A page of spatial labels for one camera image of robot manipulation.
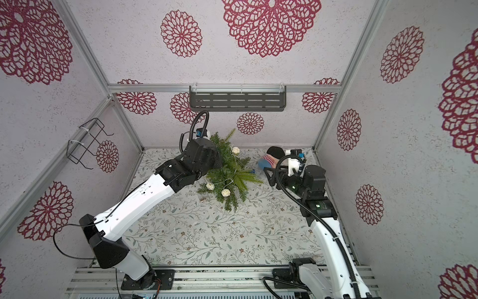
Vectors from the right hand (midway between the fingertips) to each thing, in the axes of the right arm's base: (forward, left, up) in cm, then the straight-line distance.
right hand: (270, 167), depth 71 cm
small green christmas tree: (-3, +17, -6) cm, 18 cm away
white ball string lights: (-7, +17, -8) cm, 20 cm away
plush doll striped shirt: (+26, -5, -25) cm, 36 cm away
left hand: (+4, +20, +2) cm, 21 cm away
